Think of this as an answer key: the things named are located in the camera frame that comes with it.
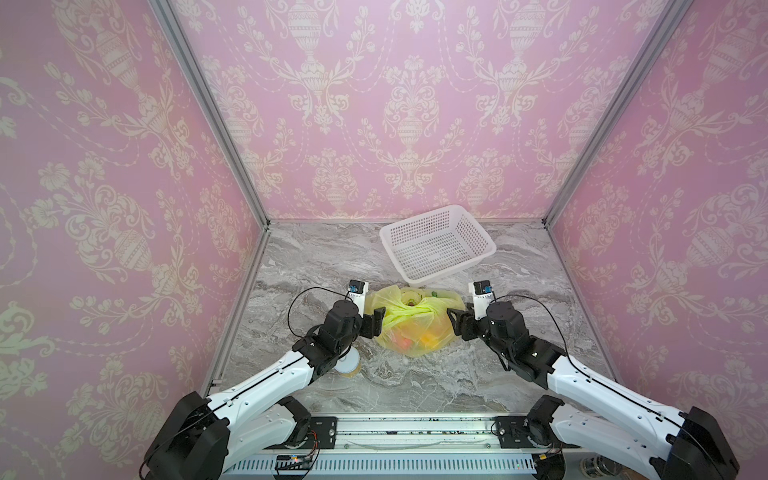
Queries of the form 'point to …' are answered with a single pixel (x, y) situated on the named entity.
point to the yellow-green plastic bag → (416, 320)
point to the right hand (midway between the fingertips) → (458, 307)
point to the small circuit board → (291, 462)
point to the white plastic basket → (436, 243)
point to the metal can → (599, 466)
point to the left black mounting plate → (322, 434)
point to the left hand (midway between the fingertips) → (376, 309)
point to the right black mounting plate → (514, 433)
